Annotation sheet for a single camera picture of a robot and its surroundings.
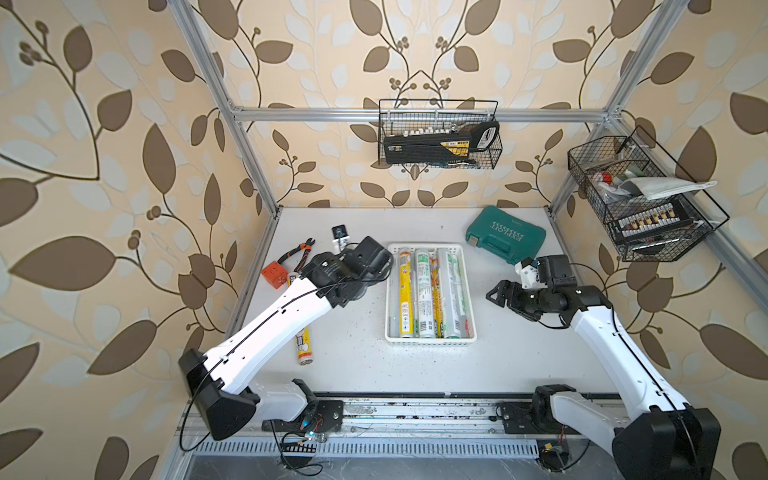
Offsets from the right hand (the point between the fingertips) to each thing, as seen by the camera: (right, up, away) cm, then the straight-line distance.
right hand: (498, 300), depth 80 cm
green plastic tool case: (+11, +18, +25) cm, 33 cm away
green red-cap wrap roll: (-29, -1, +13) cm, 31 cm away
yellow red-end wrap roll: (-55, -12, +4) cm, 56 cm away
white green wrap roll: (-7, -4, +9) cm, 12 cm away
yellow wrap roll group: (-15, -2, +11) cm, 19 cm away
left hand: (-36, +9, -8) cm, 38 cm away
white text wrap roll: (-11, +1, +8) cm, 14 cm away
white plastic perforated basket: (-19, -11, 0) cm, 22 cm away
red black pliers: (-61, +14, +28) cm, 68 cm away
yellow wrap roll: (-25, 0, +8) cm, 26 cm away
